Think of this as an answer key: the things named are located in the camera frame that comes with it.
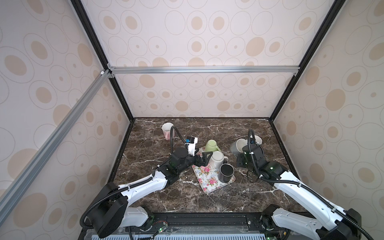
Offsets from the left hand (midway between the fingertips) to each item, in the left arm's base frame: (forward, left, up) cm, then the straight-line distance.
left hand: (209, 151), depth 76 cm
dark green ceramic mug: (+16, -33, -12) cm, 38 cm away
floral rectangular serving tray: (-5, 0, -21) cm, 22 cm away
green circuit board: (-31, +23, -19) cm, 43 cm away
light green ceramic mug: (+11, -3, -12) cm, 17 cm away
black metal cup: (-6, -10, -12) cm, 17 cm away
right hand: (+1, -16, -5) cm, 17 cm away
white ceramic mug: (+4, -6, -15) cm, 16 cm away
